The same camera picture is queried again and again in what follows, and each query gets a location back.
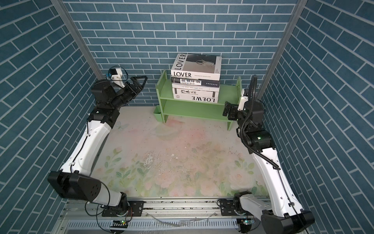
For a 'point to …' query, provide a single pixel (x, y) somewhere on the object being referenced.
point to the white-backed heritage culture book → (196, 92)
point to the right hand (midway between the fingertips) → (234, 101)
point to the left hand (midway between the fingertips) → (145, 81)
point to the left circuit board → (119, 223)
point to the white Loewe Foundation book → (196, 98)
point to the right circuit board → (248, 221)
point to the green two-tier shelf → (177, 108)
